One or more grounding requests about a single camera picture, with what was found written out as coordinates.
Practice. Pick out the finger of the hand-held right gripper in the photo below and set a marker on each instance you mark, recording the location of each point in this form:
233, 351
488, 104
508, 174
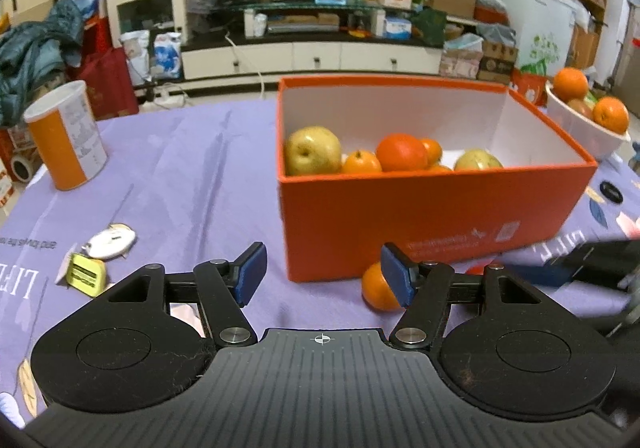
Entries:
535, 274

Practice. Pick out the orange cardboard box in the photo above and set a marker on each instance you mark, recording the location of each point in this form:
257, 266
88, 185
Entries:
400, 223

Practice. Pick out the white television stand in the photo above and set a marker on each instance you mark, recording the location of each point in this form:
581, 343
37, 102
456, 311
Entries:
310, 55

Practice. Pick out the white colander bowl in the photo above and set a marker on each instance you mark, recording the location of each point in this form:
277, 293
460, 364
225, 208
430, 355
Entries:
587, 132

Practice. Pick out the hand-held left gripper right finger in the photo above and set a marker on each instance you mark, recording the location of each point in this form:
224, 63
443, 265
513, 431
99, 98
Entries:
397, 278

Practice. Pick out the red bag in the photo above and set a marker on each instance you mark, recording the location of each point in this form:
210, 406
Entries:
107, 82

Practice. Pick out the white glass-door cabinet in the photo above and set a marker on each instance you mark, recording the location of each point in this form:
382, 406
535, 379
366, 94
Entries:
145, 10

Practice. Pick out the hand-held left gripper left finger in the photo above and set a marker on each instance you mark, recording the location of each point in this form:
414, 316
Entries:
250, 273

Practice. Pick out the white and blue sack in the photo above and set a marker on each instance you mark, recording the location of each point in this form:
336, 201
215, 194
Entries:
167, 55

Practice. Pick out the large orange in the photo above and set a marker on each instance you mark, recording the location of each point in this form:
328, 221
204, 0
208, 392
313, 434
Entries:
571, 83
611, 113
402, 152

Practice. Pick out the blue puffer jacket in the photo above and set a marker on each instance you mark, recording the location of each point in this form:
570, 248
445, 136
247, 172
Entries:
37, 57

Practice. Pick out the small orange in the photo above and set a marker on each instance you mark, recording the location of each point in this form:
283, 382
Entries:
361, 161
440, 168
375, 288
434, 150

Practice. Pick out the yellow tape measure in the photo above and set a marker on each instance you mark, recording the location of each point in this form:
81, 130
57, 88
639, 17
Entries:
82, 273

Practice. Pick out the white chest freezer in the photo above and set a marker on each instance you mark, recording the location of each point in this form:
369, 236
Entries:
540, 27

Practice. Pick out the orange and white canister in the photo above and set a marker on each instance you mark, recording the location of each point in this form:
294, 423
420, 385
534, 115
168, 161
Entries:
67, 135

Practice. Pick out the brown round fruit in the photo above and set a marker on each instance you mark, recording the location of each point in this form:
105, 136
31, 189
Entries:
580, 106

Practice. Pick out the blue and white box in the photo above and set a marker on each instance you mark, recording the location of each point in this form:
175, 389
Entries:
397, 27

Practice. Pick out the yellow pear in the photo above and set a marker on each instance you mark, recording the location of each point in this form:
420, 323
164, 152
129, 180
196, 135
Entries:
312, 150
477, 160

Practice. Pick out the dark green bag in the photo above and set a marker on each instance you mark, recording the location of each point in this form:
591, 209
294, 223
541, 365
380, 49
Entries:
429, 27

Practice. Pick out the purple floral tablecloth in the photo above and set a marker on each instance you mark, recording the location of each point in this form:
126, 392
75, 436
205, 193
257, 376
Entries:
190, 177

